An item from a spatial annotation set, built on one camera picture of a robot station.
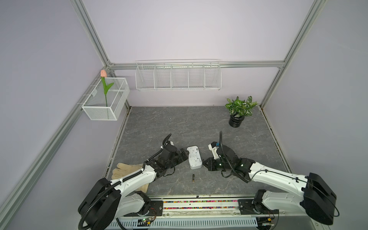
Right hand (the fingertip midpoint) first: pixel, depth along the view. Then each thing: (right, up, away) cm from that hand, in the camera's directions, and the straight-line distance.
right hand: (202, 162), depth 79 cm
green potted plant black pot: (+23, +31, +8) cm, 39 cm away
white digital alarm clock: (-4, +1, +8) cm, 9 cm away
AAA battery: (-5, -10, +4) cm, 12 cm away
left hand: (-10, +2, +5) cm, 11 cm away
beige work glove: (-48, -7, +7) cm, 49 cm away
